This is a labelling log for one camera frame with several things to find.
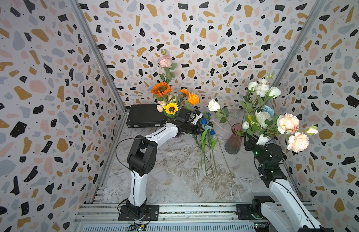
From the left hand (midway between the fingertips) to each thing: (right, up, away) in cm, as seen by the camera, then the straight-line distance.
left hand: (206, 130), depth 89 cm
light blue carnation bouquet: (+29, +12, -16) cm, 35 cm away
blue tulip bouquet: (-1, +5, 0) cm, 5 cm away
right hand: (+21, -1, -12) cm, 24 cm away
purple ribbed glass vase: (-18, +6, -13) cm, 23 cm away
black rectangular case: (-45, +10, +27) cm, 54 cm away
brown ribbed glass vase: (+17, -9, -1) cm, 19 cm away
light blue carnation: (-5, -8, +12) cm, 15 cm away
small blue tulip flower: (+7, -9, +11) cm, 16 cm away
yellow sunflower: (-20, +13, -10) cm, 26 cm away
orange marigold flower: (-13, +24, 0) cm, 28 cm away
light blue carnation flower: (+4, +2, +16) cm, 17 cm away
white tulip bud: (+18, +3, -15) cm, 24 cm away
